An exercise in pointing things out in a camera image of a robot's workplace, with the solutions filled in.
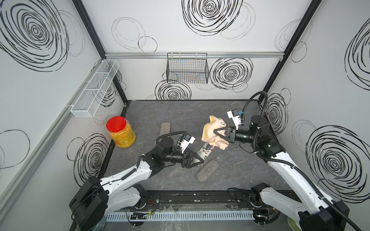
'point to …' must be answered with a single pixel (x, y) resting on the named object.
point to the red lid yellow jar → (122, 132)
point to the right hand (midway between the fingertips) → (215, 133)
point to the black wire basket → (187, 68)
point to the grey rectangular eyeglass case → (165, 128)
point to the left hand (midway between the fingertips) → (201, 161)
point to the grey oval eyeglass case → (212, 165)
